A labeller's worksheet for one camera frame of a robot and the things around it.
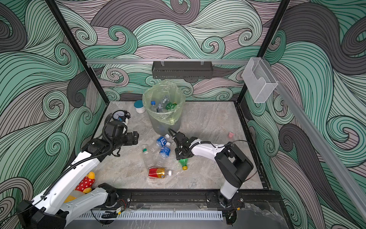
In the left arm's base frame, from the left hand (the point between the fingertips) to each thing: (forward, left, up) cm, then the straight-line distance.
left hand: (132, 133), depth 77 cm
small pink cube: (+11, -63, -17) cm, 66 cm away
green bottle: (+26, -20, -5) cm, 33 cm away
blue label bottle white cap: (+4, -15, -14) cm, 21 cm away
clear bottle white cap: (+27, -16, -1) cm, 31 cm away
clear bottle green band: (-8, -8, -19) cm, 22 cm away
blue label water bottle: (+25, -8, -1) cm, 27 cm away
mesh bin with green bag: (+9, -15, -1) cm, 17 cm away
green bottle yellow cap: (-9, -29, -16) cm, 35 cm away
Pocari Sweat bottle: (-4, -18, -14) cm, 23 cm away
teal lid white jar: (+33, +6, -13) cm, 35 cm away
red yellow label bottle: (-16, -16, -15) cm, 27 cm away
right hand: (-4, -27, -19) cm, 33 cm away
